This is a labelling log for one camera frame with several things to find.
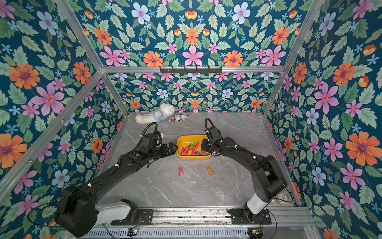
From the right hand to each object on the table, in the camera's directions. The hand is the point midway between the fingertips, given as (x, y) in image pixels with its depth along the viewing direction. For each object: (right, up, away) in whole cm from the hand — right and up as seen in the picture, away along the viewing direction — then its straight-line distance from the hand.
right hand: (202, 146), depth 88 cm
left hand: (-16, 0, -5) cm, 17 cm away
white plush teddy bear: (-28, +24, +22) cm, 43 cm away
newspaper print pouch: (-21, +19, +26) cm, 38 cm away
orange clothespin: (+4, -14, 0) cm, 15 cm away
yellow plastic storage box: (-12, +2, +13) cm, 18 cm away
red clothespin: (-14, -15, +2) cm, 20 cm away
